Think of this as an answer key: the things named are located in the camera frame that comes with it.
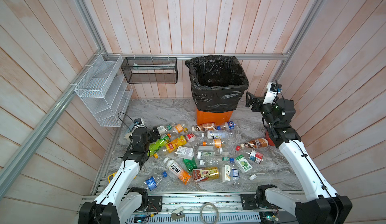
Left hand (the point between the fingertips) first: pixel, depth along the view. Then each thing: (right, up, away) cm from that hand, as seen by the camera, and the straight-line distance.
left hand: (150, 131), depth 84 cm
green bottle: (+6, -7, +6) cm, 11 cm away
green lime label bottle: (+53, -18, 0) cm, 56 cm away
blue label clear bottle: (+3, -25, -7) cm, 26 cm away
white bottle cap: (+57, -24, -4) cm, 62 cm away
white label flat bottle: (+20, -12, 0) cm, 23 cm away
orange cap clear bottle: (+15, +1, +13) cm, 20 cm away
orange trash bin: (+41, +8, +15) cm, 44 cm away
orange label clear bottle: (+40, -8, +6) cm, 41 cm away
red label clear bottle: (+59, -13, +1) cm, 61 cm away
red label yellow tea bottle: (+30, -22, -7) cm, 37 cm away
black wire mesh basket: (-5, +41, +20) cm, 46 cm away
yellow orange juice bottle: (+12, -9, +4) cm, 16 cm away
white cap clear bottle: (+34, -13, +4) cm, 37 cm away
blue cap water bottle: (+47, -21, -5) cm, 52 cm away
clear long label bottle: (+40, -3, +9) cm, 41 cm away
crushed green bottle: (+23, -18, -1) cm, 30 cm away
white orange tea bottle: (+16, -20, -4) cm, 26 cm away
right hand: (+55, +21, -13) cm, 60 cm away
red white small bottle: (+24, -5, +9) cm, 26 cm away
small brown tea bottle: (+35, +2, +14) cm, 38 cm away
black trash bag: (+43, +32, +20) cm, 57 cm away
